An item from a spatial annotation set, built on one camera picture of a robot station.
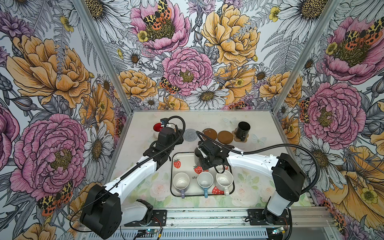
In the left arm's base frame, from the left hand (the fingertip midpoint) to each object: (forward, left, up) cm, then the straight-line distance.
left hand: (177, 135), depth 84 cm
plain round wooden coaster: (+12, -31, -19) cm, 38 cm away
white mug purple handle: (-19, -2, -17) cm, 26 cm away
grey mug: (-9, -11, -6) cm, 16 cm away
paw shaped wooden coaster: (+15, -38, -18) cm, 45 cm away
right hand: (-14, -15, -12) cm, 24 cm away
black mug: (+11, -41, -10) cm, 44 cm away
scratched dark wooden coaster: (+16, -21, -18) cm, 32 cm away
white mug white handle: (-19, -26, -17) cm, 37 cm away
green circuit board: (-42, +11, -19) cm, 47 cm away
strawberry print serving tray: (-7, -4, -19) cm, 20 cm away
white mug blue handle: (-19, -15, -16) cm, 29 cm away
